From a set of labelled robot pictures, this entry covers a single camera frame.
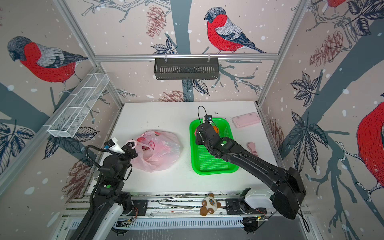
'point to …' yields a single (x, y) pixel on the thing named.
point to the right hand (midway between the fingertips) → (197, 134)
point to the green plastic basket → (203, 163)
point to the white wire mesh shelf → (78, 105)
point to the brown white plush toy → (209, 205)
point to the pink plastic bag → (156, 150)
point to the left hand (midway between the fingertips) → (132, 140)
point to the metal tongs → (184, 195)
